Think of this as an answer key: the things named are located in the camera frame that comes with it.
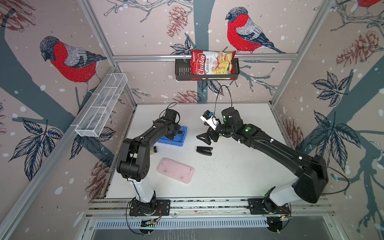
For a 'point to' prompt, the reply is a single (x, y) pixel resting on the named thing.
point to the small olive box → (152, 150)
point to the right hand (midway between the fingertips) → (199, 132)
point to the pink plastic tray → (175, 170)
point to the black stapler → (206, 151)
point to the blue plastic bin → (178, 139)
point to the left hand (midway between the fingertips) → (177, 128)
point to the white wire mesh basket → (92, 123)
